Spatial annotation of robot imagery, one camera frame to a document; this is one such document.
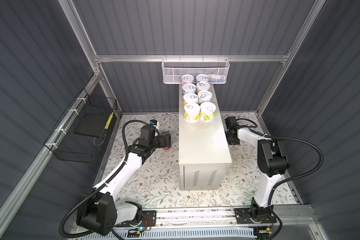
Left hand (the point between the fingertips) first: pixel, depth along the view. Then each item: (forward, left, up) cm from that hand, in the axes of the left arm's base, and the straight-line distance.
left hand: (163, 136), depth 84 cm
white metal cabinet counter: (-23, -18, +16) cm, 34 cm away
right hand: (+7, -43, -15) cm, 46 cm away
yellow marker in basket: (+6, +28, +8) cm, 30 cm away
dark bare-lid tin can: (-6, -3, +6) cm, 9 cm away
